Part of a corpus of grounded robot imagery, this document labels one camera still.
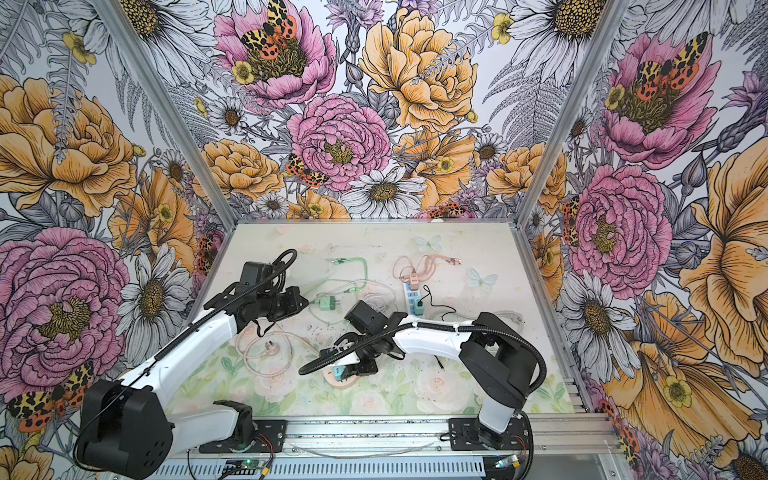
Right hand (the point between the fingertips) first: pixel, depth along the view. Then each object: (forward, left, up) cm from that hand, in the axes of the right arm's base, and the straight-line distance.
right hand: (349, 373), depth 80 cm
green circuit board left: (-18, +22, -4) cm, 29 cm away
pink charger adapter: (+27, -19, +2) cm, 33 cm away
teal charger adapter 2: (+18, -20, 0) cm, 27 cm away
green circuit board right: (-20, -38, -5) cm, 43 cm away
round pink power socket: (-1, +5, -1) cm, 5 cm away
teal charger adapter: (-1, +3, +3) cm, 4 cm away
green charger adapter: (+23, +9, -2) cm, 24 cm away
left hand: (+15, +12, +7) cm, 20 cm away
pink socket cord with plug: (+8, +23, -2) cm, 25 cm away
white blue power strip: (+24, -18, -2) cm, 30 cm away
